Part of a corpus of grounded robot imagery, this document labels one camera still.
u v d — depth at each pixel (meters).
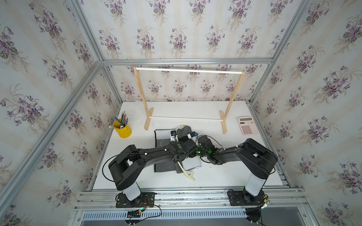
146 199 0.73
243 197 0.65
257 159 0.47
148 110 1.12
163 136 0.97
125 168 0.44
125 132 0.93
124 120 0.92
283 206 0.73
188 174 0.80
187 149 0.67
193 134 0.82
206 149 0.73
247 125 1.02
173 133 0.77
